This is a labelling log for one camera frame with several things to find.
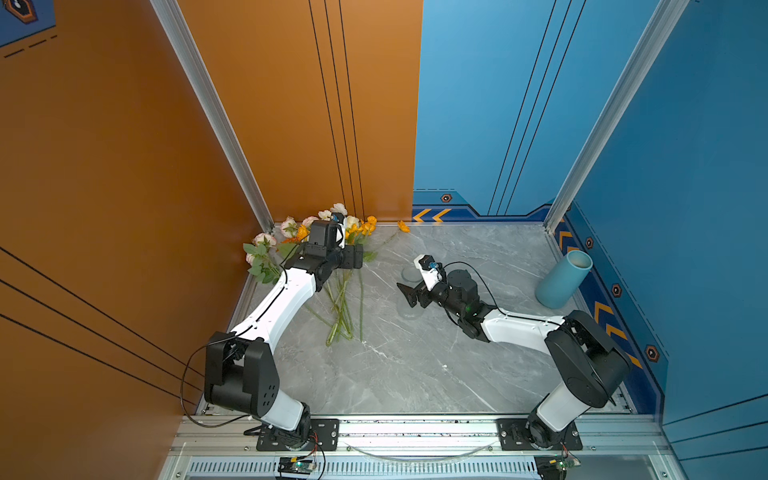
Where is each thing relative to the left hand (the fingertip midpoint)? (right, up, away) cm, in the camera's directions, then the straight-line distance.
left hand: (348, 245), depth 87 cm
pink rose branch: (-34, -5, +18) cm, 39 cm away
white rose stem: (-3, +10, +25) cm, 27 cm away
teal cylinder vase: (+63, -13, +2) cm, 64 cm away
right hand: (+18, -8, -1) cm, 20 cm away
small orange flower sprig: (-3, -24, +5) cm, 24 cm away
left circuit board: (-10, -53, -17) cm, 56 cm away
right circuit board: (+51, -53, -17) cm, 76 cm away
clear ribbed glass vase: (+18, -9, -6) cm, 21 cm away
